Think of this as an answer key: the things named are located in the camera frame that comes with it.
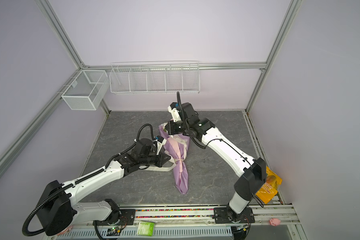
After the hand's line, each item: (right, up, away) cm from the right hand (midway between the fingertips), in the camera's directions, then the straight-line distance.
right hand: (164, 128), depth 75 cm
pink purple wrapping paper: (+8, -25, +6) cm, 27 cm away
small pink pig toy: (+53, -45, -4) cm, 70 cm away
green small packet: (-10, -45, -4) cm, 46 cm away
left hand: (+2, -17, +4) cm, 17 cm away
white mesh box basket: (-56, +24, +23) cm, 65 cm away
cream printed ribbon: (+9, -11, +15) cm, 20 cm away
